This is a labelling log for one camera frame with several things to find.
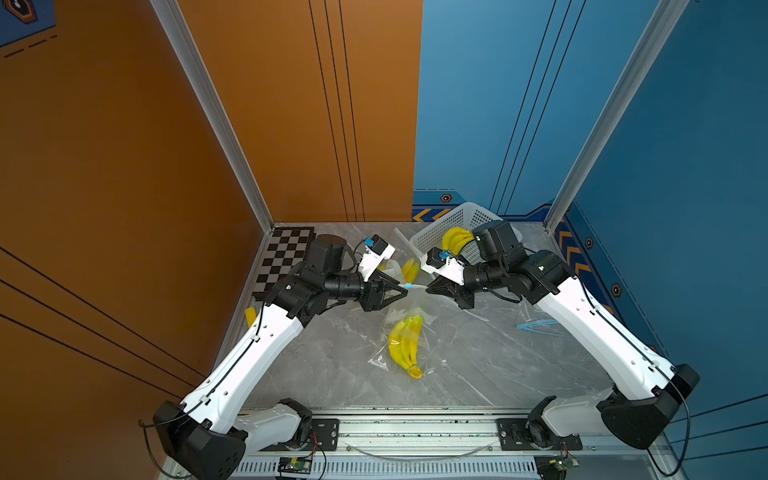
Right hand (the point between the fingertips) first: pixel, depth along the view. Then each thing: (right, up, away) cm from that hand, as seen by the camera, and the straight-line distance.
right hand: (432, 283), depth 68 cm
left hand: (-7, 0, -1) cm, 7 cm away
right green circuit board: (+31, -43, +2) cm, 53 cm away
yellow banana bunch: (-6, -16, +14) cm, 22 cm away
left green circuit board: (-31, -44, +4) cm, 54 cm away
